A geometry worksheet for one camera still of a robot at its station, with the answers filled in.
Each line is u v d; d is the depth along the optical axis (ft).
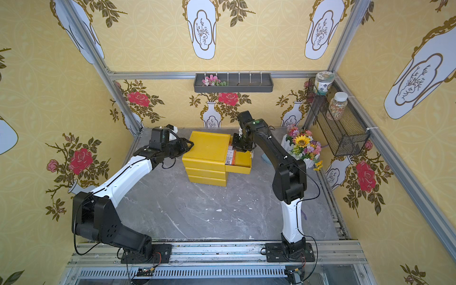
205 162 2.63
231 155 2.86
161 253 2.39
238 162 2.81
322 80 2.76
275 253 2.40
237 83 3.02
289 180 1.72
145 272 2.37
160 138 2.13
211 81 2.88
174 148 2.39
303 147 2.81
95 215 1.44
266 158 3.45
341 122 2.76
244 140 2.47
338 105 2.35
